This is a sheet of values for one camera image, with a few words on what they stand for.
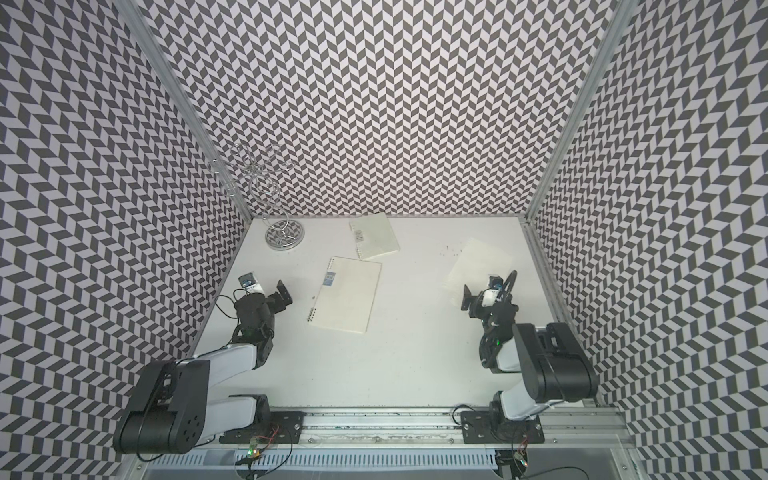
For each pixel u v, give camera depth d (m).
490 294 0.78
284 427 0.73
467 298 0.89
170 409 0.42
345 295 0.97
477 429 0.73
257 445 0.67
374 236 1.11
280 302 0.82
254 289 0.76
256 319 0.68
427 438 0.72
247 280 0.75
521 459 0.69
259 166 1.05
